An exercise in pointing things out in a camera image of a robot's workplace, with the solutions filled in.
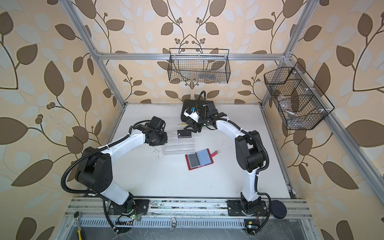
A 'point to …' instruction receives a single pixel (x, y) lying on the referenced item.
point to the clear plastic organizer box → (178, 145)
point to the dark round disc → (278, 209)
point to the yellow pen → (183, 124)
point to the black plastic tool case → (188, 104)
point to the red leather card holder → (208, 159)
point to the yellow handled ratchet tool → (77, 215)
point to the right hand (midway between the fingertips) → (187, 125)
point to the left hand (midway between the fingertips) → (163, 139)
